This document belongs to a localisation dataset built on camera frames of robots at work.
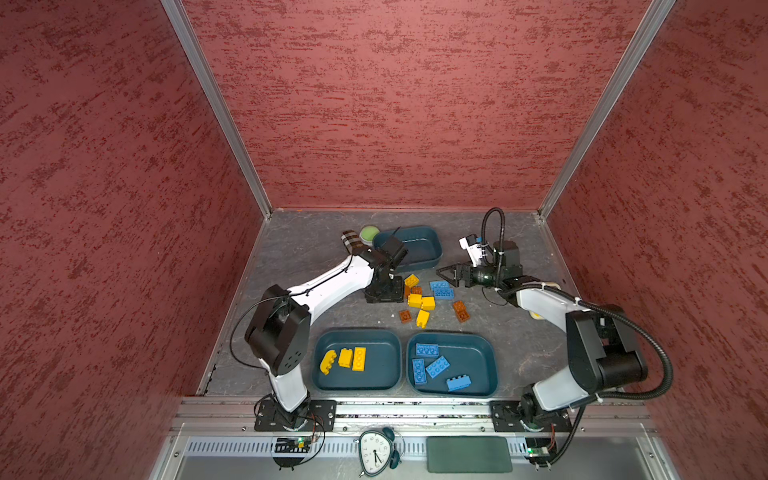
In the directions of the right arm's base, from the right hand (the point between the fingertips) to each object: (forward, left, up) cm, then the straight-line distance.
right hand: (442, 275), depth 87 cm
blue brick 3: (0, -2, -11) cm, 12 cm away
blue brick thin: (-18, +5, -12) cm, 22 cm away
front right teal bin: (-20, -7, -12) cm, 24 cm away
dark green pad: (-43, -1, -11) cm, 44 cm away
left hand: (-7, +16, -3) cm, 18 cm away
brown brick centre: (+1, +7, -11) cm, 13 cm away
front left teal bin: (-21, +18, -11) cm, 30 cm away
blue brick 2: (-27, -2, -10) cm, 29 cm away
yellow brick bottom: (-9, +6, -10) cm, 15 cm away
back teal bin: (+22, +3, -12) cm, 25 cm away
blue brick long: (-23, +8, -14) cm, 28 cm away
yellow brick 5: (-4, +4, -10) cm, 11 cm away
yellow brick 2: (-20, +29, -10) cm, 36 cm away
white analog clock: (-42, +20, -8) cm, 47 cm away
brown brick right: (-6, -7, -12) cm, 15 cm away
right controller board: (-42, -19, -13) cm, 48 cm away
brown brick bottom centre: (-7, +11, -12) cm, 18 cm away
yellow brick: (-21, +34, -9) cm, 41 cm away
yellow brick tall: (-20, +25, -12) cm, 34 cm away
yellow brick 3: (+6, +8, -12) cm, 15 cm away
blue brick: (-23, +3, -11) cm, 26 cm away
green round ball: (+25, +24, -9) cm, 36 cm away
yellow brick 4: (-3, +8, -10) cm, 13 cm away
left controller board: (-39, +39, -12) cm, 57 cm away
